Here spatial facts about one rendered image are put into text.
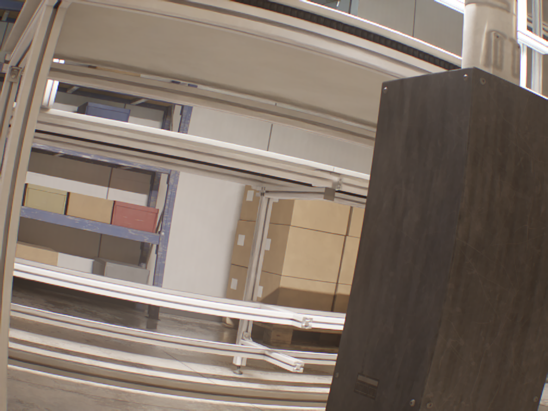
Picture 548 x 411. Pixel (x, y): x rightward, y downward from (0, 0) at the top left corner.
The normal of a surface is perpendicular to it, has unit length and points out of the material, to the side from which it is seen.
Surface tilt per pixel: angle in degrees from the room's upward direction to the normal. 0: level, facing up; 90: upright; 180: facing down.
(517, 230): 90
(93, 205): 90
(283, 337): 90
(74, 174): 90
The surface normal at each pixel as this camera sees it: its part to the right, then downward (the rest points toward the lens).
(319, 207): 0.44, 0.03
